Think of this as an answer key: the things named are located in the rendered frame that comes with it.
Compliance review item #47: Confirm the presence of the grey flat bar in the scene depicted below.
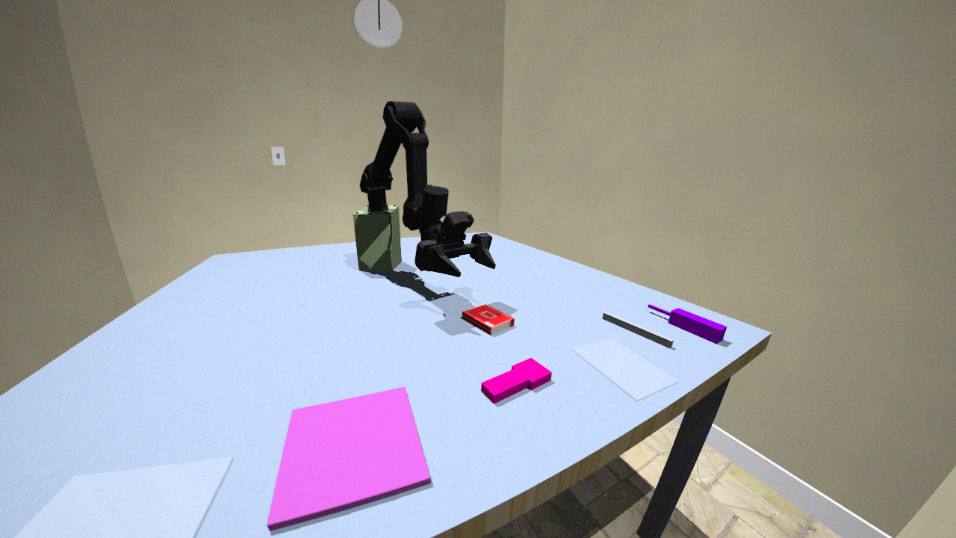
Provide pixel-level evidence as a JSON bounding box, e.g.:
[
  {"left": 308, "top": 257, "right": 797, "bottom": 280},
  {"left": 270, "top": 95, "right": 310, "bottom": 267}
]
[{"left": 602, "top": 312, "right": 674, "bottom": 349}]

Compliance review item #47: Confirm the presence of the magenta flat stepped block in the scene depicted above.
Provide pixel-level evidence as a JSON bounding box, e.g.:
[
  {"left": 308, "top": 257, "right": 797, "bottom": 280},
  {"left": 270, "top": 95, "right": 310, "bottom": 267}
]
[{"left": 481, "top": 358, "right": 552, "bottom": 404}]

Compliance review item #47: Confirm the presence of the pale blue mat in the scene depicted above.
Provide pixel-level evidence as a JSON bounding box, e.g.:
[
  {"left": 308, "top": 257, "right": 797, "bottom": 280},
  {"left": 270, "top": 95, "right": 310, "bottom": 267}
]
[{"left": 0, "top": 232, "right": 771, "bottom": 538}]

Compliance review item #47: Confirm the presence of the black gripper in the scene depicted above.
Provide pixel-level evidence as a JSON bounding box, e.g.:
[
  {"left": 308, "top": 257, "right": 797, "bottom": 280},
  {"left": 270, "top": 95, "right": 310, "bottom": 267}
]
[{"left": 415, "top": 224, "right": 496, "bottom": 277}]

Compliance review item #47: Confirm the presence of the pink flat square panel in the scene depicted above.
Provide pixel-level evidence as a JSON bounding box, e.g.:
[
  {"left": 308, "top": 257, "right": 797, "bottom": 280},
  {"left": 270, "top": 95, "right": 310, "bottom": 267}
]
[{"left": 267, "top": 387, "right": 431, "bottom": 531}]

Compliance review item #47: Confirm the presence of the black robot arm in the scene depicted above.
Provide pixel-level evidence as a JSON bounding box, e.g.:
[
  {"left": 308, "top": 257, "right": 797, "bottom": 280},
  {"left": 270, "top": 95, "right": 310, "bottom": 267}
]
[{"left": 360, "top": 101, "right": 474, "bottom": 244}]

